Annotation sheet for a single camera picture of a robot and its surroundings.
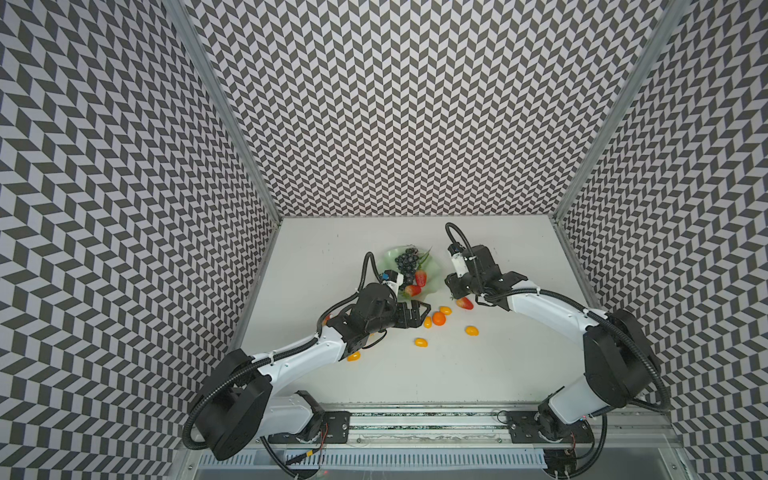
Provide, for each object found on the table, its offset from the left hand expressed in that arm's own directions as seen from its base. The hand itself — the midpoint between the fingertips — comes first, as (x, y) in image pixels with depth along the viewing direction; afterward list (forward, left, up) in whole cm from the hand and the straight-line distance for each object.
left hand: (419, 310), depth 81 cm
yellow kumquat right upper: (+6, -9, -11) cm, 16 cm away
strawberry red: (+17, -2, -10) cm, 19 cm away
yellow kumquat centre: (-4, -1, -12) cm, 12 cm away
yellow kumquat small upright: (+1, -3, -10) cm, 11 cm away
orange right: (+3, -7, -11) cm, 13 cm away
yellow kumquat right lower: (-1, -17, -12) cm, 20 cm away
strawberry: (+12, +1, -10) cm, 16 cm away
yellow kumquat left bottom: (-9, +18, -10) cm, 23 cm away
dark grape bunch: (+19, +3, -6) cm, 20 cm away
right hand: (+11, -11, -3) cm, 15 cm away
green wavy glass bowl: (+21, -5, -7) cm, 22 cm away
